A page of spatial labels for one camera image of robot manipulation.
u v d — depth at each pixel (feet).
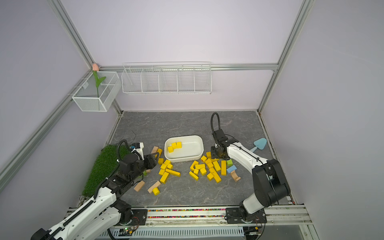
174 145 3.23
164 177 2.78
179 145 3.23
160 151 3.16
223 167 2.94
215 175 2.82
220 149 2.11
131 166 1.99
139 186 2.67
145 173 2.33
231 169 2.91
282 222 2.39
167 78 3.18
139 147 2.37
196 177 2.78
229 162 2.99
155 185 2.73
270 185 1.42
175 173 2.85
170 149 3.16
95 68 2.92
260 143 3.30
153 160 2.42
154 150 3.15
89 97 2.72
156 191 2.63
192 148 3.22
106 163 2.99
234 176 2.83
